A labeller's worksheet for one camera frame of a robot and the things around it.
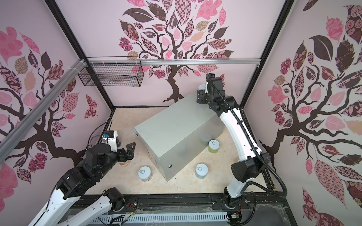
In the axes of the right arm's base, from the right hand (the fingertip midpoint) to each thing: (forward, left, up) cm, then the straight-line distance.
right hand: (205, 92), depth 75 cm
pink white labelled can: (-33, +35, -33) cm, 58 cm away
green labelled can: (-16, -7, -32) cm, 37 cm away
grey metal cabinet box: (-27, +14, -4) cm, 31 cm away
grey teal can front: (-32, +2, -32) cm, 45 cm away
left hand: (-27, +40, -11) cm, 49 cm away
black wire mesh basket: (+27, +61, -3) cm, 67 cm away
